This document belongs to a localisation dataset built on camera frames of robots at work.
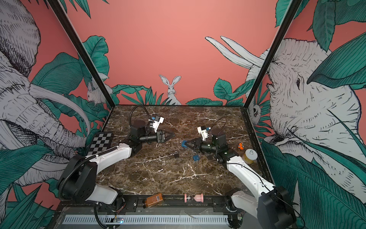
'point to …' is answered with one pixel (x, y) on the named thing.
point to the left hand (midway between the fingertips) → (174, 134)
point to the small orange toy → (240, 146)
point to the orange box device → (154, 199)
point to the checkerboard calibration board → (100, 142)
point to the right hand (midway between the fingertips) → (184, 144)
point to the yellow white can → (250, 156)
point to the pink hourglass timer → (198, 198)
